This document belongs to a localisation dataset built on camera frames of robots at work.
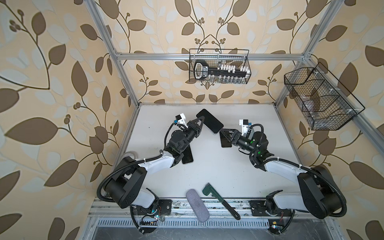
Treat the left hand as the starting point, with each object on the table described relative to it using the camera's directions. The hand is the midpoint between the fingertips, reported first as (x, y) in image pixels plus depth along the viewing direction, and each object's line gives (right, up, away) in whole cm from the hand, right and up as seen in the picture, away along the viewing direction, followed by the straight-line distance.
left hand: (207, 117), depth 72 cm
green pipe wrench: (+1, -39, +7) cm, 39 cm away
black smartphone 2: (+2, -2, +4) cm, 5 cm away
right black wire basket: (+59, +7, +1) cm, 59 cm away
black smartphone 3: (+13, -17, +26) cm, 34 cm away
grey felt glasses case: (-4, -44, 0) cm, 44 cm away
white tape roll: (-45, -23, +18) cm, 53 cm away
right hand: (+9, -9, +6) cm, 14 cm away
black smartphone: (-10, -24, +17) cm, 31 cm away
